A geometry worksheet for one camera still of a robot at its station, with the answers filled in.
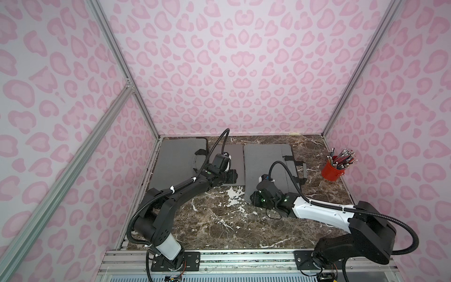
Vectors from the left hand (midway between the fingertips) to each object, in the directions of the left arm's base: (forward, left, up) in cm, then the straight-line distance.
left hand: (236, 175), depth 89 cm
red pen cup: (+3, -50, -3) cm, 50 cm away
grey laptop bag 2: (+15, -14, -7) cm, 22 cm away
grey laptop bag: (+16, +35, -9) cm, 40 cm away
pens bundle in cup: (+6, -55, +6) cm, 55 cm away
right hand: (-11, -8, -4) cm, 14 cm away
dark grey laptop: (+17, -1, -13) cm, 21 cm away
